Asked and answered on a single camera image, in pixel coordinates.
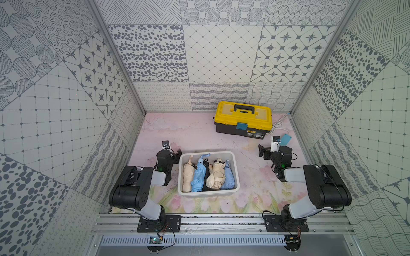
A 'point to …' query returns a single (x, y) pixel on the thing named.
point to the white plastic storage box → (223, 156)
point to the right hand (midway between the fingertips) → (267, 146)
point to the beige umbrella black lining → (216, 178)
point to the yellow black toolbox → (243, 120)
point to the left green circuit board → (155, 239)
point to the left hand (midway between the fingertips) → (171, 148)
